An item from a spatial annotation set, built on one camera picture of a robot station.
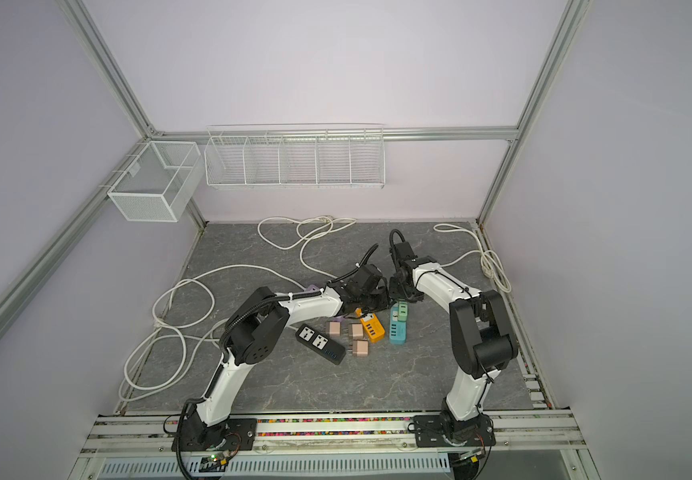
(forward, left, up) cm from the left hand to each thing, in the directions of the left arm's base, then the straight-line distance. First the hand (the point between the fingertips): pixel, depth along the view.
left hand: (396, 307), depth 93 cm
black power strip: (-10, +24, -1) cm, 26 cm away
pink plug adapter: (-6, +20, -1) cm, 21 cm away
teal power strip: (-6, 0, 0) cm, 6 cm away
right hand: (+3, -3, +1) cm, 4 cm away
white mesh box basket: (+43, +78, +19) cm, 91 cm away
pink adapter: (-7, +13, -1) cm, 15 cm away
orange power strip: (-6, +8, 0) cm, 10 cm away
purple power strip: (+9, +27, -1) cm, 28 cm away
